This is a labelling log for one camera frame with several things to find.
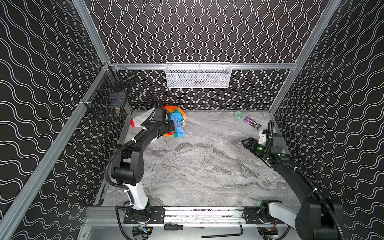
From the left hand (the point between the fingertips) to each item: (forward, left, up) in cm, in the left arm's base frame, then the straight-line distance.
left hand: (178, 127), depth 94 cm
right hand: (-11, -41, -1) cm, 42 cm away
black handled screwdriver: (-51, -2, -12) cm, 53 cm away
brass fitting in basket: (-4, +31, +16) cm, 35 cm away
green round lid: (+24, -44, -13) cm, 52 cm away
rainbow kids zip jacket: (+14, +1, -6) cm, 16 cm away
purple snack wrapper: (+17, -53, -13) cm, 57 cm away
